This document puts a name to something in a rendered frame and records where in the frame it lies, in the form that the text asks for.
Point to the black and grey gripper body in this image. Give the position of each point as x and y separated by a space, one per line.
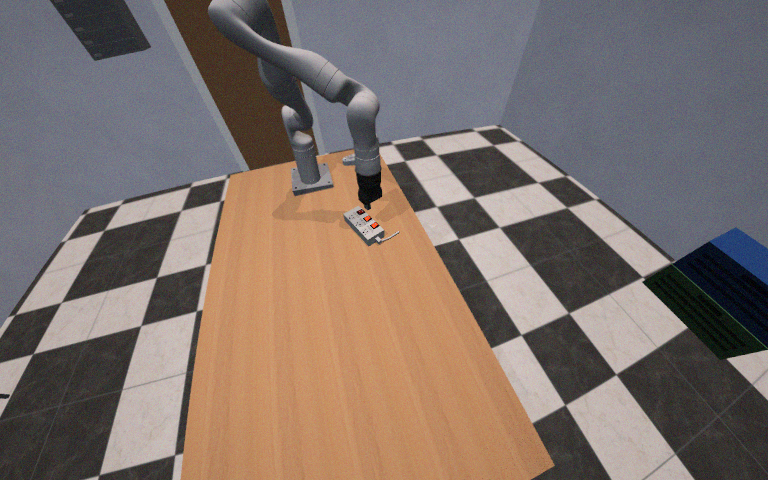
368 177

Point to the white power strip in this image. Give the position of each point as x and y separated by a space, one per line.
366 228

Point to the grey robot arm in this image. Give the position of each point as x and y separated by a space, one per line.
241 21

